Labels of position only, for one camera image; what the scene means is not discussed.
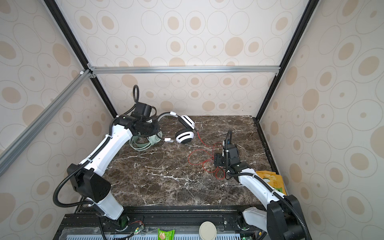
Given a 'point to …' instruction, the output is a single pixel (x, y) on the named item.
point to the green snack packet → (166, 234)
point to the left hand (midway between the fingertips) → (164, 127)
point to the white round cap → (207, 230)
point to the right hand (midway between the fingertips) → (221, 154)
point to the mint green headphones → (154, 139)
